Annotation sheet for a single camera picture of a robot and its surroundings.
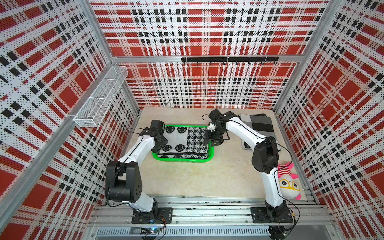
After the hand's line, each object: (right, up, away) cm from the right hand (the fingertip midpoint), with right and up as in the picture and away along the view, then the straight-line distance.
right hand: (210, 143), depth 88 cm
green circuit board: (-27, -39, -18) cm, 51 cm away
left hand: (-29, -1, +3) cm, 29 cm away
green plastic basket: (0, -8, 0) cm, 8 cm away
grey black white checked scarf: (+40, +11, +23) cm, 48 cm away
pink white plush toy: (+40, -21, -11) cm, 46 cm away
